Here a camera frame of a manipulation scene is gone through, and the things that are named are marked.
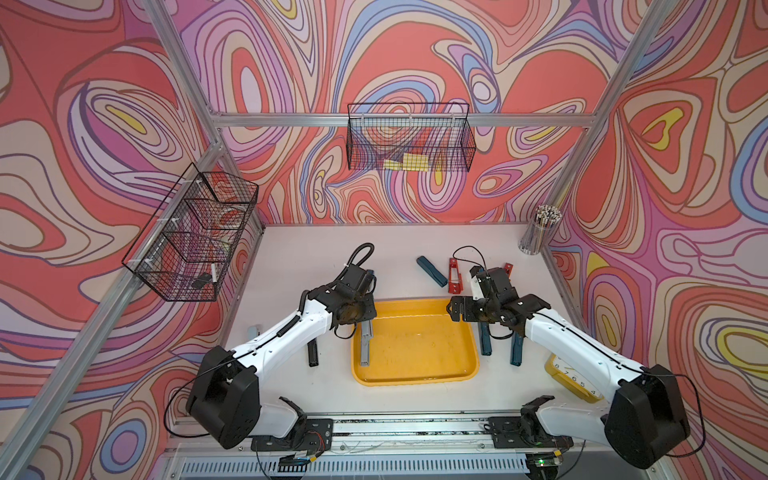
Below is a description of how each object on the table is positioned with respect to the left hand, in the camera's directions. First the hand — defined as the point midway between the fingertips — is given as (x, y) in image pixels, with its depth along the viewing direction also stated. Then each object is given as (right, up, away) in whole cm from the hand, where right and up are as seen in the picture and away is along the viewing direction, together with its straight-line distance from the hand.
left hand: (374, 310), depth 84 cm
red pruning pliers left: (+27, +5, +18) cm, 33 cm away
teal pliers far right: (+41, -12, +1) cm, 43 cm away
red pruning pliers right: (+47, +11, +21) cm, 52 cm away
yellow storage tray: (+12, -11, +6) cm, 17 cm away
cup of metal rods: (+57, +21, +23) cm, 65 cm away
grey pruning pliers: (-2, -6, -5) cm, 8 cm away
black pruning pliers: (-18, -14, +1) cm, 23 cm away
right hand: (+26, -2, +1) cm, 26 cm away
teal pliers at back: (+19, +11, +20) cm, 30 cm away
